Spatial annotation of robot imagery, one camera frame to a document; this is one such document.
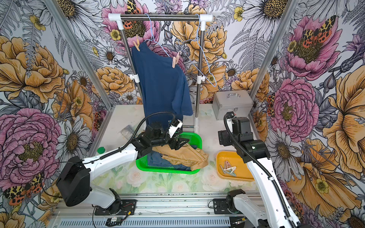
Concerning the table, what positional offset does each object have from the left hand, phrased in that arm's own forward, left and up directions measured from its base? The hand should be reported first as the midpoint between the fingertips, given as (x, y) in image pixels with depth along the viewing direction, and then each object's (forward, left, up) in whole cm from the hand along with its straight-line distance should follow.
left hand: (184, 139), depth 78 cm
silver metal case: (+35, -40, -5) cm, 53 cm away
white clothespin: (-12, -23, -18) cm, 32 cm away
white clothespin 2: (-11, -27, -18) cm, 34 cm away
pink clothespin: (-8, -25, -18) cm, 32 cm away
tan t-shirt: (-5, -2, -9) cm, 10 cm away
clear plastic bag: (+17, +40, -17) cm, 47 cm away
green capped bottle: (0, +50, -11) cm, 51 cm away
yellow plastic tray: (-11, -34, -18) cm, 41 cm away
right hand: (-2, -22, +6) cm, 23 cm away
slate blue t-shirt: (-4, +18, -16) cm, 24 cm away
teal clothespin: (-12, -27, -17) cm, 34 cm away
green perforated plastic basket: (-10, +24, -12) cm, 28 cm away
